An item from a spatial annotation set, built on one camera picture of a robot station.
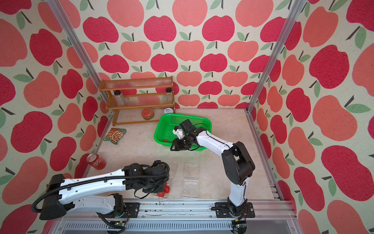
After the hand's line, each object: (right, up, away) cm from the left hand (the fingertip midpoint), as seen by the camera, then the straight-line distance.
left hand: (164, 194), depth 70 cm
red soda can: (-41, +13, +12) cm, 45 cm away
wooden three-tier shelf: (-29, +53, +48) cm, 77 cm away
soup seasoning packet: (-41, +26, +33) cm, 59 cm away
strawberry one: (-3, -3, +6) cm, 7 cm away
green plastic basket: (-6, +27, +35) cm, 45 cm away
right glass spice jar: (-2, +55, +31) cm, 63 cm away
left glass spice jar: (-36, +53, +29) cm, 70 cm away
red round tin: (-21, +42, +43) cm, 64 cm away
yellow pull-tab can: (-4, +45, +42) cm, 61 cm away
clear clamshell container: (+14, +5, +18) cm, 23 cm away
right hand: (+3, +18, +17) cm, 25 cm away
